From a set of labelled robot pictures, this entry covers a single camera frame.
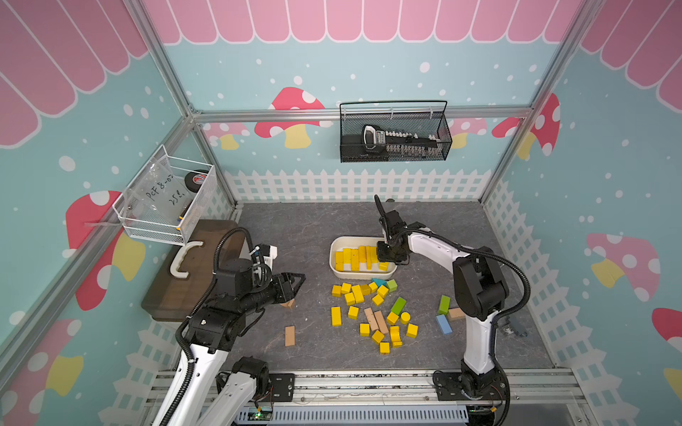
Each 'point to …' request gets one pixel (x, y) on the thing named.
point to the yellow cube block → (352, 312)
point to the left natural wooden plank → (371, 319)
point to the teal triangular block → (379, 281)
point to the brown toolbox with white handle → (189, 270)
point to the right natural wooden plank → (381, 322)
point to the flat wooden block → (289, 336)
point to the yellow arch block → (395, 336)
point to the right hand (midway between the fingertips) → (381, 256)
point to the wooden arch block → (292, 305)
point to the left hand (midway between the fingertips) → (300, 283)
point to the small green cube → (392, 286)
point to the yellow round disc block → (405, 318)
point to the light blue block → (444, 324)
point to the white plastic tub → (338, 243)
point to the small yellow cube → (384, 266)
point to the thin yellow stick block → (368, 256)
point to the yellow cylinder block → (361, 251)
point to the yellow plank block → (346, 256)
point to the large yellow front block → (337, 316)
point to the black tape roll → (194, 180)
